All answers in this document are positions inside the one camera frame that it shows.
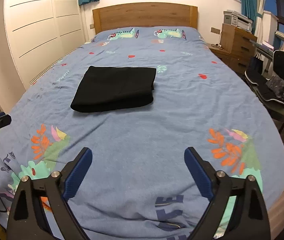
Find black pants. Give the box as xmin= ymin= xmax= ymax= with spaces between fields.
xmin=70 ymin=66 xmax=157 ymax=113

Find blue patterned bedspread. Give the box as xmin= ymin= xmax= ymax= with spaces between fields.
xmin=0 ymin=28 xmax=284 ymax=239

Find black white office chair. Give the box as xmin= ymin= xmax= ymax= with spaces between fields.
xmin=245 ymin=50 xmax=284 ymax=107

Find dark garment on chair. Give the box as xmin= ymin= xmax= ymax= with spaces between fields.
xmin=266 ymin=76 xmax=284 ymax=103

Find low wooden nightstand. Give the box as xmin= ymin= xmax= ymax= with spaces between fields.
xmin=207 ymin=44 xmax=250 ymax=74

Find wooden drawer chest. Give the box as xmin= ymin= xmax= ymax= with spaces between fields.
xmin=220 ymin=23 xmax=257 ymax=62

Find wooden headboard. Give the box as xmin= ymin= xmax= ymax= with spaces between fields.
xmin=92 ymin=2 xmax=198 ymax=34

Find white printer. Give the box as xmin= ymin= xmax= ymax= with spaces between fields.
xmin=224 ymin=10 xmax=253 ymax=32

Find teal curtain right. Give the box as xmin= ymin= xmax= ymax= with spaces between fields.
xmin=241 ymin=0 xmax=265 ymax=37

